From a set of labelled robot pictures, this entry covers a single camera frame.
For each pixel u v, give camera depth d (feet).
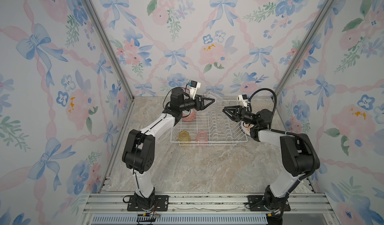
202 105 2.41
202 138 2.81
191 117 3.36
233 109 2.46
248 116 2.45
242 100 2.55
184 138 3.02
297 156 1.62
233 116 2.48
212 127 3.45
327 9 2.41
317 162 1.60
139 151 1.60
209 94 2.50
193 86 2.40
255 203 2.34
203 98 2.41
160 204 2.41
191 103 2.43
